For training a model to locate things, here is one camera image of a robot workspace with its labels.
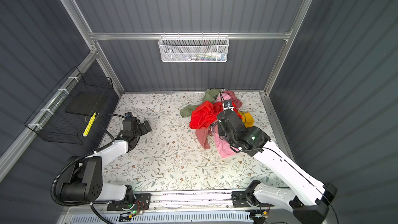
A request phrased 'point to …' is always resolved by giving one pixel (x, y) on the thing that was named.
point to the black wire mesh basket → (65, 115)
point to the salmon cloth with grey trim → (202, 135)
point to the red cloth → (206, 113)
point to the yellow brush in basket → (89, 124)
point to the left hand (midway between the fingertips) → (141, 125)
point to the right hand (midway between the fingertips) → (226, 121)
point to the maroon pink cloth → (228, 95)
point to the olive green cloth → (210, 95)
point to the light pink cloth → (223, 146)
